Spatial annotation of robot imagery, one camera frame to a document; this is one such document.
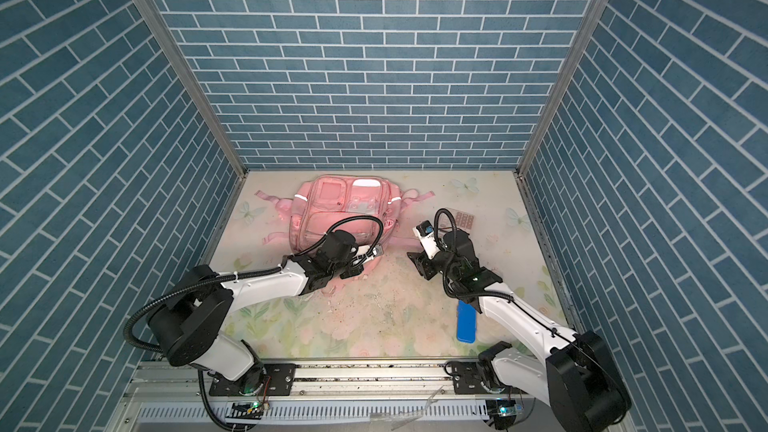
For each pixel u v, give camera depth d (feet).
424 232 2.36
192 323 1.45
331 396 2.38
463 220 3.44
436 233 2.32
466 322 2.72
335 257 2.27
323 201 3.45
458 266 2.10
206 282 1.51
